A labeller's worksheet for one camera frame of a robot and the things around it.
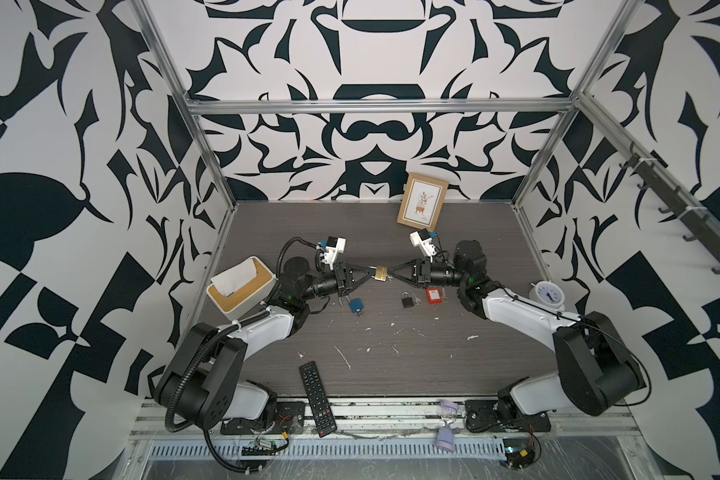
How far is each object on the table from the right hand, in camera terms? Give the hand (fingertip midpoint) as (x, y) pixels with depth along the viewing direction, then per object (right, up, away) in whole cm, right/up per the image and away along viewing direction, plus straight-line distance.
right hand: (392, 276), depth 73 cm
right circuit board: (+29, -41, -2) cm, 50 cm away
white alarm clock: (+50, -8, +20) cm, 54 cm away
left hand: (-4, +2, -1) cm, 4 cm away
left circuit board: (-31, -41, -1) cm, 51 cm away
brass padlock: (-3, +1, +1) cm, 3 cm away
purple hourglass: (+12, -36, -3) cm, 38 cm away
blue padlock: (-9, -11, +21) cm, 26 cm away
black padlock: (+7, -10, +21) cm, 24 cm away
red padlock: (+15, -9, +21) cm, 27 cm away
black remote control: (-17, -34, +1) cm, 38 cm away
